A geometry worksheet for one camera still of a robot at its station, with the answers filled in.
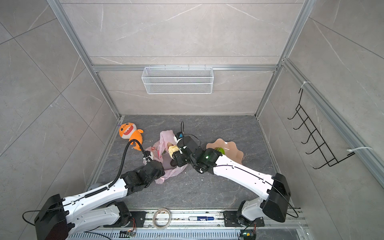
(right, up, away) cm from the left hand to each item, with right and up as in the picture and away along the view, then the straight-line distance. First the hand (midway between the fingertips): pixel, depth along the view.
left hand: (163, 163), depth 82 cm
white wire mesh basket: (+6, +52, +18) cm, 56 cm away
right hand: (+9, +7, -8) cm, 14 cm away
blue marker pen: (+17, -26, -9) cm, 32 cm away
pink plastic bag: (-3, +6, +3) cm, 7 cm away
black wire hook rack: (+73, +17, -14) cm, 76 cm away
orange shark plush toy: (-28, +18, +18) cm, 37 cm away
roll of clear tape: (-1, -28, -12) cm, 30 cm away
